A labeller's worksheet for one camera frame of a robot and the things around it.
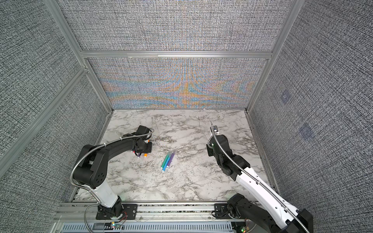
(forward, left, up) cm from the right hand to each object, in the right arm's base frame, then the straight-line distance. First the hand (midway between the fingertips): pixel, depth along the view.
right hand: (214, 137), depth 77 cm
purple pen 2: (-3, +25, -21) cm, 33 cm away
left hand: (+5, +39, -20) cm, 44 cm away
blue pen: (-6, +27, -21) cm, 35 cm away
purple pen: (0, +45, -20) cm, 49 cm away
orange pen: (-1, +40, -18) cm, 44 cm away
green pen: (-4, +28, -21) cm, 35 cm away
